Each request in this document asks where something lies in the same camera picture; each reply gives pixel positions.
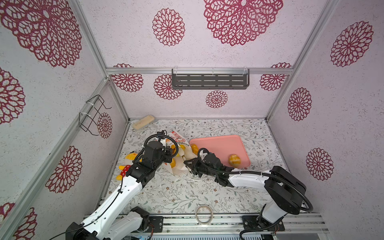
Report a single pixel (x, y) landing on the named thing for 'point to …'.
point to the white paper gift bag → (181, 152)
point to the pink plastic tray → (223, 147)
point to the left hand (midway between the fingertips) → (168, 150)
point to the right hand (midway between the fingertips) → (182, 161)
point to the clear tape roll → (206, 223)
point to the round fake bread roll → (234, 160)
